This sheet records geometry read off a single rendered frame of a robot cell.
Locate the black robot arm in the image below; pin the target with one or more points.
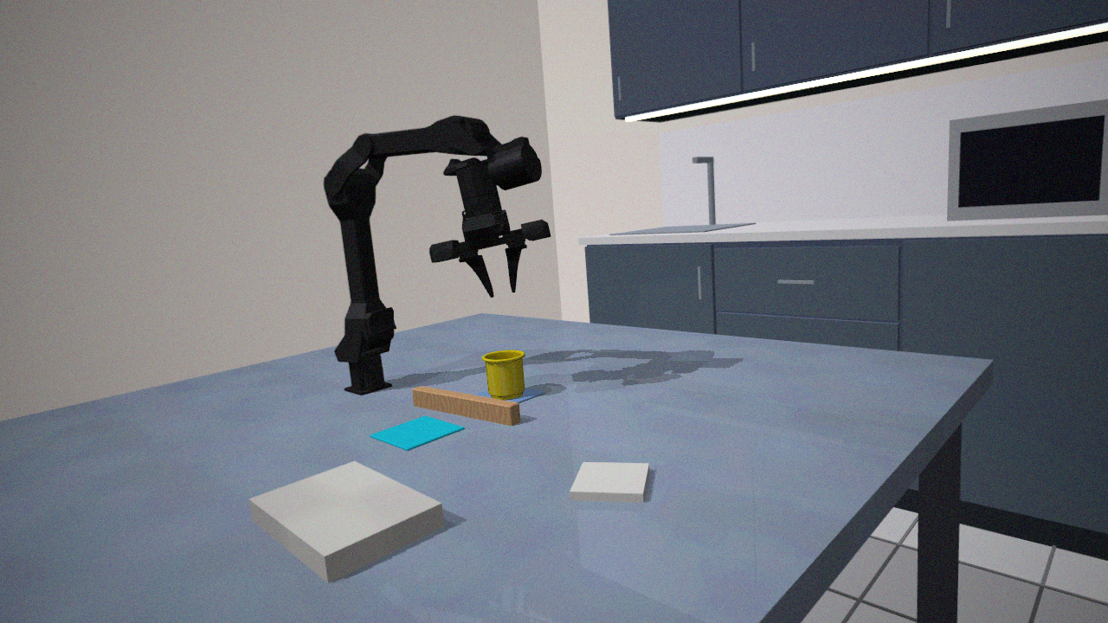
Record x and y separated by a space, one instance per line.
351 194

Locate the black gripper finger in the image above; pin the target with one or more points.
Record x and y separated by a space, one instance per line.
513 254
478 265

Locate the white flat rectangular block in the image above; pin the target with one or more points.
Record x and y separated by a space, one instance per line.
611 482

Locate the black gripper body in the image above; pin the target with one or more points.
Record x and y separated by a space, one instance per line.
531 231

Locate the white flat square block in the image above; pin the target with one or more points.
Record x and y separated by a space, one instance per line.
342 519

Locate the tan flat bar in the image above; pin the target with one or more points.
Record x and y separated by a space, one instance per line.
472 406

